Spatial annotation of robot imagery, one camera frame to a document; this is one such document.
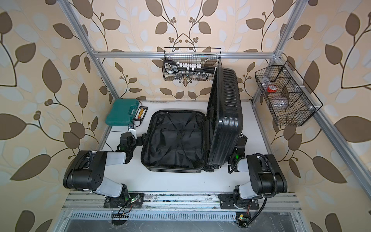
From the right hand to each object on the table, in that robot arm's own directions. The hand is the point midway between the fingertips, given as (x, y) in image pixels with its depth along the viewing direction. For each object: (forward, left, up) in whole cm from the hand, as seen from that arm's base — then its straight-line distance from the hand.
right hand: (234, 132), depth 92 cm
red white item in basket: (+13, -19, +25) cm, 34 cm away
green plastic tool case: (+23, +78, -3) cm, 82 cm away
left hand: (+3, +64, -1) cm, 65 cm away
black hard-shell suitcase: (-3, +30, -5) cm, 31 cm away
